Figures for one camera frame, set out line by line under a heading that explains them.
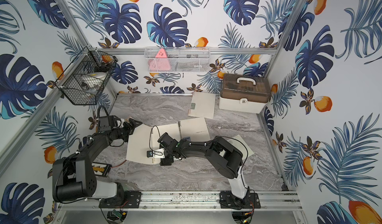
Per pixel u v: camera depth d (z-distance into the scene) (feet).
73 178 1.51
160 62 2.96
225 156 1.70
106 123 2.31
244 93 3.26
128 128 2.61
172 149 2.26
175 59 3.29
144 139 2.84
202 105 3.76
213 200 2.49
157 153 2.47
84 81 2.65
